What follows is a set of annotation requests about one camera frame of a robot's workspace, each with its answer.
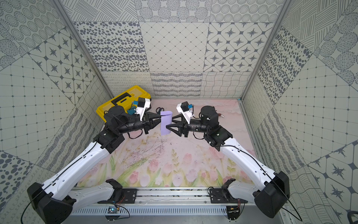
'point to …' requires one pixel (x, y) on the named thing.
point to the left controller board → (112, 214)
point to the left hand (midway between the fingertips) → (164, 113)
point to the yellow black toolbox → (125, 101)
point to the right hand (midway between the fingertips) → (169, 124)
